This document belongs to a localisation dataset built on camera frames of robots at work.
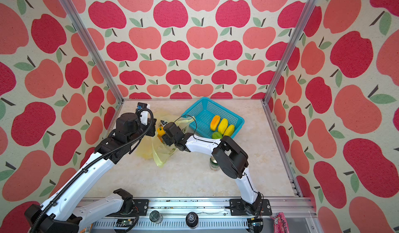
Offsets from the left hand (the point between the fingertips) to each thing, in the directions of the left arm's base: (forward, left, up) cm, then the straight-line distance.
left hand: (158, 120), depth 73 cm
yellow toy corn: (+10, -39, -24) cm, 47 cm away
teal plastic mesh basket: (+30, -25, -25) cm, 47 cm away
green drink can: (-15, -27, -19) cm, 36 cm away
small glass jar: (-37, -1, -19) cm, 41 cm away
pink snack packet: (-39, -56, -27) cm, 73 cm away
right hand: (+7, -3, -19) cm, 20 cm away
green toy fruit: (+4, -30, -22) cm, 38 cm away
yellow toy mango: (+17, -30, -24) cm, 42 cm away
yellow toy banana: (+14, -36, -24) cm, 45 cm away
